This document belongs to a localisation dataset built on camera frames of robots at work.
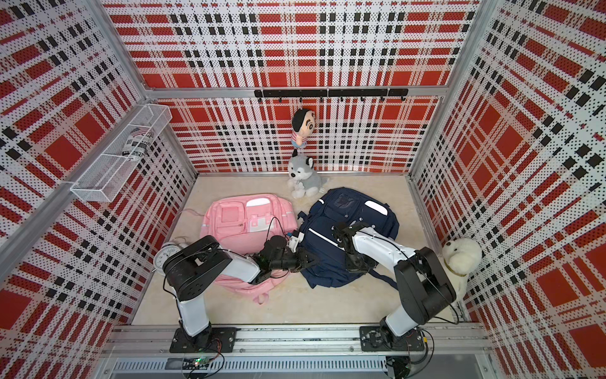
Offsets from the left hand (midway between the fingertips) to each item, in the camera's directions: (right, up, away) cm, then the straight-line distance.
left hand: (322, 258), depth 87 cm
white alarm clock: (-61, +2, +3) cm, 61 cm away
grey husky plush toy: (-8, +30, +17) cm, 35 cm away
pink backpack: (-33, +12, +9) cm, 37 cm away
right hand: (+17, -3, -3) cm, 17 cm away
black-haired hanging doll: (-7, +51, +4) cm, 52 cm away
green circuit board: (-38, -27, -17) cm, 50 cm away
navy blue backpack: (+4, -3, -1) cm, 5 cm away
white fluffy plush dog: (+43, +5, -15) cm, 46 cm away
